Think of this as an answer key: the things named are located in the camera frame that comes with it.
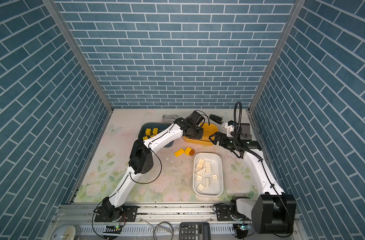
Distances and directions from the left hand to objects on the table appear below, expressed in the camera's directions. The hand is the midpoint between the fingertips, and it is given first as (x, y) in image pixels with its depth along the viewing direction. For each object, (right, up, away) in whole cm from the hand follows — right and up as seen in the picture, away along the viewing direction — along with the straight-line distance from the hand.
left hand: (201, 135), depth 94 cm
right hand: (+6, 0, -13) cm, 14 cm away
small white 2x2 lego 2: (-2, -24, -9) cm, 26 cm away
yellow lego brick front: (-38, -3, +6) cm, 38 cm away
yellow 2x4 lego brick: (-14, -12, +2) cm, 19 cm away
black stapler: (+12, +11, +19) cm, 25 cm away
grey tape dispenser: (-23, +11, +18) cm, 31 cm away
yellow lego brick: (-32, +2, +9) cm, 33 cm away
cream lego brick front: (-1, -28, -12) cm, 30 cm away
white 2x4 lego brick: (+4, -19, -5) cm, 20 cm away
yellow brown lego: (-8, -10, 0) cm, 13 cm away
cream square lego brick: (+2, -25, -12) cm, 28 cm away
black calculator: (-5, -42, -26) cm, 50 cm away
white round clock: (-61, -38, -32) cm, 78 cm away
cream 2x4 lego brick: (-1, -17, -4) cm, 18 cm away
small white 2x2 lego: (+7, -24, -8) cm, 26 cm away
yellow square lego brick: (-37, +2, +9) cm, 38 cm away
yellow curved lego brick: (-34, -2, +9) cm, 35 cm away
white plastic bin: (+3, -23, -8) cm, 24 cm away
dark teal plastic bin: (-35, +6, +11) cm, 37 cm away
